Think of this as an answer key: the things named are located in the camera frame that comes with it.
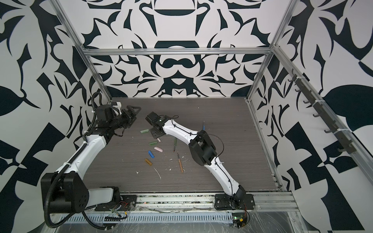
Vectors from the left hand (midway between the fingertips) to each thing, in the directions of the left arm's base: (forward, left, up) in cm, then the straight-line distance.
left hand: (138, 109), depth 80 cm
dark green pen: (-6, -19, -25) cm, 32 cm away
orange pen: (-24, -22, -25) cm, 41 cm away
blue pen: (+5, -39, -25) cm, 47 cm away
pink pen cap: (-11, -8, -26) cm, 29 cm away
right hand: (-2, -7, -20) cm, 22 cm away
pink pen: (-5, -8, -25) cm, 27 cm away
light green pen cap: (+1, +2, -24) cm, 24 cm away
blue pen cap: (-15, -4, -26) cm, 30 cm away
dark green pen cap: (-9, -5, -24) cm, 26 cm away
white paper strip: (-29, -11, -26) cm, 40 cm away
